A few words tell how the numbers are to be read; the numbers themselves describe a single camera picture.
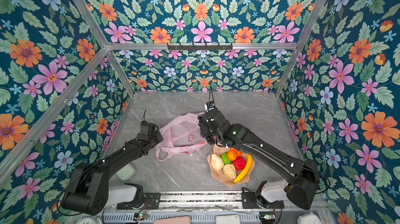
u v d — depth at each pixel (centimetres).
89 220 66
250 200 73
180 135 97
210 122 54
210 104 64
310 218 66
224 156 82
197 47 93
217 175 78
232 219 68
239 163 78
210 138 74
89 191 42
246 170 77
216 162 78
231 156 79
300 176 39
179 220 68
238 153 82
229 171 77
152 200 74
